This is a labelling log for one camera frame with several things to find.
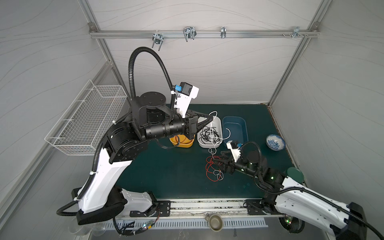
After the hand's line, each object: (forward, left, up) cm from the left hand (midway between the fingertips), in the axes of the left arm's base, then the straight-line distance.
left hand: (214, 117), depth 44 cm
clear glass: (-26, +50, -51) cm, 76 cm away
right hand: (+5, -6, -33) cm, 33 cm away
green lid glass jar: (-1, -46, -42) cm, 62 cm away
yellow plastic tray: (+20, +16, -49) cm, 55 cm away
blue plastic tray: (+34, -21, -53) cm, 67 cm away
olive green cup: (-22, -4, -51) cm, 56 cm away
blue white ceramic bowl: (+23, -47, -52) cm, 73 cm away
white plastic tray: (+36, -9, -49) cm, 61 cm away
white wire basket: (+8, +58, -21) cm, 62 cm away
